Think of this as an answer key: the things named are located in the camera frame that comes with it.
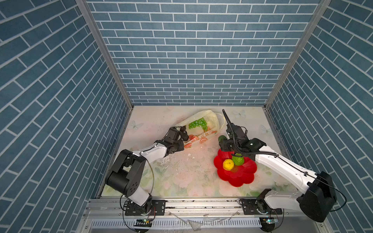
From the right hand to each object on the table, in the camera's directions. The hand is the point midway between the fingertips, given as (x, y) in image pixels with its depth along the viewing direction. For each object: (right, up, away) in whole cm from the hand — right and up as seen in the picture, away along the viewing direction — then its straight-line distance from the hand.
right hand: (223, 143), depth 83 cm
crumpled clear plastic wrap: (-16, -38, -13) cm, 43 cm away
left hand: (-23, -3, +10) cm, 25 cm away
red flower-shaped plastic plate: (+10, -19, +2) cm, 22 cm away
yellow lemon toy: (+3, -13, +1) cm, 13 cm away
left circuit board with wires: (-42, -39, -11) cm, 58 cm away
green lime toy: (+9, -11, +2) cm, 15 cm away
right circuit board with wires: (+20, -38, -11) cm, 45 cm away
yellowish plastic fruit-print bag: (-11, +8, +25) cm, 28 cm away
